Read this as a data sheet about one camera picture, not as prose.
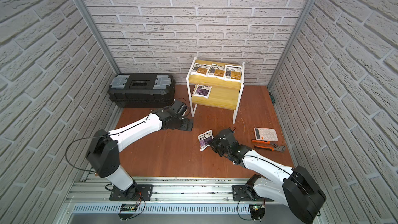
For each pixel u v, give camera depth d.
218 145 0.74
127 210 0.71
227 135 0.64
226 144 0.64
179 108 0.67
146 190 0.74
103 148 0.49
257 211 0.71
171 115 0.63
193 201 0.73
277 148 0.88
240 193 0.74
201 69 0.81
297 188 0.41
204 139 0.86
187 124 0.76
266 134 0.93
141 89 0.95
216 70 0.81
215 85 0.76
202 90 0.95
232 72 0.79
